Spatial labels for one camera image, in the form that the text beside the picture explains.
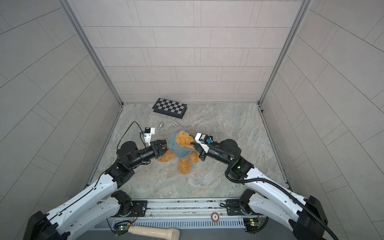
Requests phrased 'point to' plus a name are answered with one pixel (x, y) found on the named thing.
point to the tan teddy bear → (183, 139)
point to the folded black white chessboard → (170, 107)
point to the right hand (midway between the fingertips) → (189, 142)
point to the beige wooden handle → (172, 233)
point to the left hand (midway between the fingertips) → (176, 145)
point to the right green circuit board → (252, 224)
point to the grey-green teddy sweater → (181, 152)
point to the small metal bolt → (160, 126)
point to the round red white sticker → (215, 216)
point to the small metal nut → (175, 124)
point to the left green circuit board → (121, 228)
